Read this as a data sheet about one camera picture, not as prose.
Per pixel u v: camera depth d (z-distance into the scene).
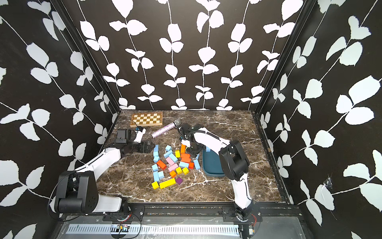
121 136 0.70
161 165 0.90
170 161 0.93
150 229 0.70
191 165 0.90
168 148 0.96
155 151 0.94
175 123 1.07
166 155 0.93
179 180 0.84
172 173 0.86
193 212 0.76
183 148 0.98
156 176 0.85
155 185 0.82
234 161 0.51
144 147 0.80
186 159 0.93
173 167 0.90
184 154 0.96
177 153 0.95
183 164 0.91
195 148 0.81
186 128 0.76
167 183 0.84
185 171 0.87
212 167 0.93
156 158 0.91
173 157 0.93
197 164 0.91
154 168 0.88
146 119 1.11
